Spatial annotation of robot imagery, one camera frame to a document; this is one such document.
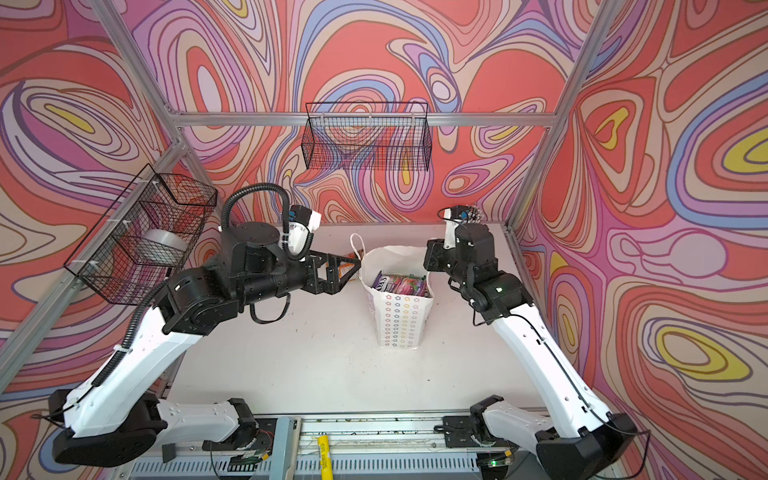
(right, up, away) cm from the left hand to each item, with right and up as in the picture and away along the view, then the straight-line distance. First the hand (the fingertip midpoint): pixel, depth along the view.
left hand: (347, 261), depth 56 cm
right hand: (+18, +2, +15) cm, 24 cm away
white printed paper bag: (+11, -15, +19) cm, 27 cm away
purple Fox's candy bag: (+14, -7, +24) cm, 29 cm away
